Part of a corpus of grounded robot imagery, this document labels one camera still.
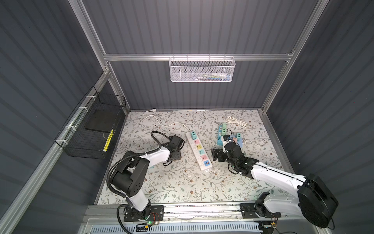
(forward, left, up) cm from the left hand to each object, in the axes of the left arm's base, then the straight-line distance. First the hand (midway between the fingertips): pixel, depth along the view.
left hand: (174, 155), depth 94 cm
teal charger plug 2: (+8, -43, +7) cm, 44 cm away
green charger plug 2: (+13, -34, +7) cm, 37 cm away
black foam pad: (+8, +37, +27) cm, 47 cm away
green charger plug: (+17, -35, +7) cm, 40 cm away
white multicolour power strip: (+1, -16, +2) cm, 16 cm away
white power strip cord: (+45, +18, -1) cm, 48 cm away
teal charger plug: (+10, -13, +7) cm, 18 cm away
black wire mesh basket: (+2, +41, +27) cm, 49 cm away
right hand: (-3, -27, +10) cm, 29 cm away
